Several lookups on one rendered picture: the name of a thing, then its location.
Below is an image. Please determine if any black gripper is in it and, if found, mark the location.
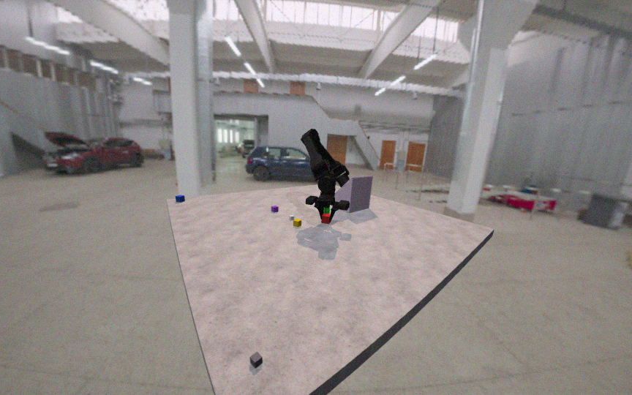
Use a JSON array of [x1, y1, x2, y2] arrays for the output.
[[306, 188, 350, 221]]

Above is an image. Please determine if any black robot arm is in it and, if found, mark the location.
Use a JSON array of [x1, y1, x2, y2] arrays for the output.
[[301, 129, 350, 208]]

